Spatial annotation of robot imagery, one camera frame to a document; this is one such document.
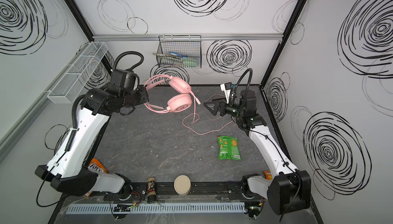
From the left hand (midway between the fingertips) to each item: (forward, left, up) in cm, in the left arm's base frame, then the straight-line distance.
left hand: (148, 94), depth 68 cm
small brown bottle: (-34, -1, -32) cm, 47 cm away
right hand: (0, -26, -6) cm, 27 cm away
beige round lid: (-30, -16, -29) cm, 45 cm away
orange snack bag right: (-23, -59, -34) cm, 71 cm away
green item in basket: (+28, -16, -2) cm, 32 cm away
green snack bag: (-11, -39, -32) cm, 52 cm away
